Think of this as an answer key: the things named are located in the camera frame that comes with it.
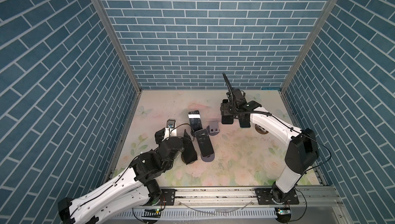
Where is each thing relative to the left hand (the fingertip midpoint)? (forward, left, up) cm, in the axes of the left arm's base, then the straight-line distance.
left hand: (178, 131), depth 72 cm
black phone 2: (+12, -26, -8) cm, 30 cm away
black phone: (-1, -29, +11) cm, 31 cm away
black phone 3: (+14, -8, -13) cm, 21 cm away
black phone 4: (-4, -5, -17) cm, 19 cm away
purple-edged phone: (0, -13, -12) cm, 17 cm away
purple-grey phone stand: (-5, -16, -22) cm, 28 cm away
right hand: (+19, -24, -5) cm, 31 cm away
